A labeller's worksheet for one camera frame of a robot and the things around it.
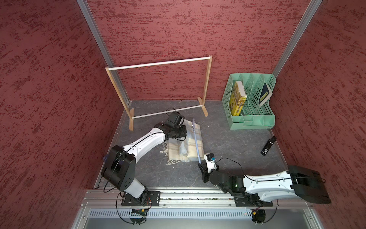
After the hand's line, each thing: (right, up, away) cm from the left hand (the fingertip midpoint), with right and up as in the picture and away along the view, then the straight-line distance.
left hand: (184, 134), depth 86 cm
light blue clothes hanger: (+7, -2, -4) cm, 9 cm away
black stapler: (+57, -9, +7) cm, 58 cm away
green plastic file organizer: (+49, +11, +15) cm, 52 cm away
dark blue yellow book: (+62, +28, +20) cm, 71 cm away
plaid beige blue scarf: (-4, -10, 0) cm, 11 cm away
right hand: (+9, -18, -8) cm, 21 cm away
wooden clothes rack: (-41, +10, +20) cm, 47 cm away
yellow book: (+35, +22, +6) cm, 42 cm away
